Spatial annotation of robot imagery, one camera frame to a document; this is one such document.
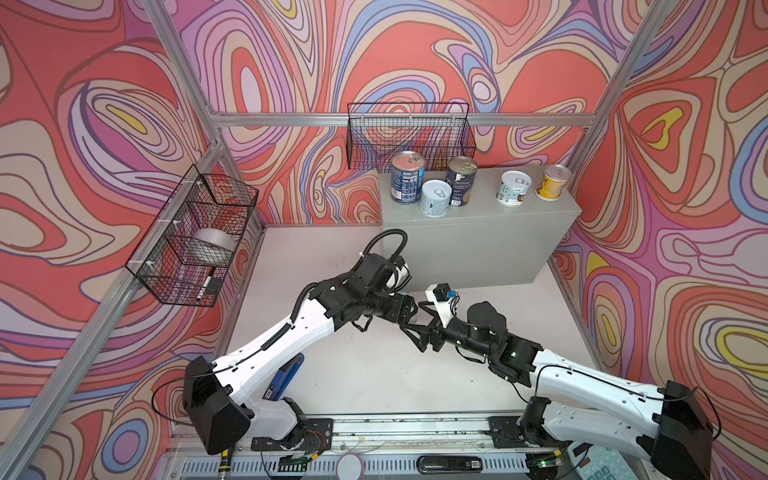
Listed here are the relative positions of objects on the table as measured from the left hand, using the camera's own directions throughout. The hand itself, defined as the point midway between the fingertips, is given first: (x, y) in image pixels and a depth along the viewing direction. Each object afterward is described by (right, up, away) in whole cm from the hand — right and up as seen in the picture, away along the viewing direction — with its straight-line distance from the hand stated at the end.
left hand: (409, 304), depth 73 cm
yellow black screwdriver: (-44, -37, -4) cm, 57 cm away
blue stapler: (-34, -21, +7) cm, 40 cm away
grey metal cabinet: (+25, +16, +16) cm, 33 cm away
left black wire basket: (-54, +12, -1) cm, 56 cm away
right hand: (+1, -4, 0) cm, 4 cm away
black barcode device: (+8, -35, -7) cm, 36 cm away
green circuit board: (-29, -39, -1) cm, 48 cm away
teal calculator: (+42, -36, -4) cm, 56 cm away
